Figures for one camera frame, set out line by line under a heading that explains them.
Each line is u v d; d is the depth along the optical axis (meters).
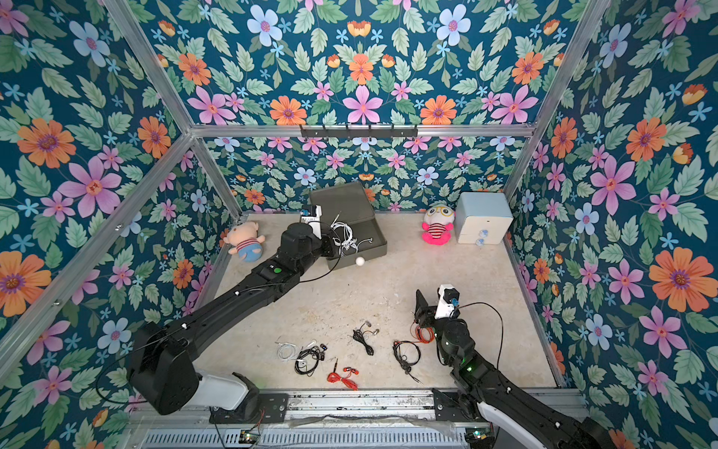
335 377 0.79
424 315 0.70
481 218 0.98
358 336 0.86
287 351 0.84
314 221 0.69
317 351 0.84
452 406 0.75
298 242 0.59
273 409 0.73
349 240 0.83
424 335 0.86
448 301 0.66
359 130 0.93
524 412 0.50
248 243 1.02
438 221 1.10
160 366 0.41
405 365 0.80
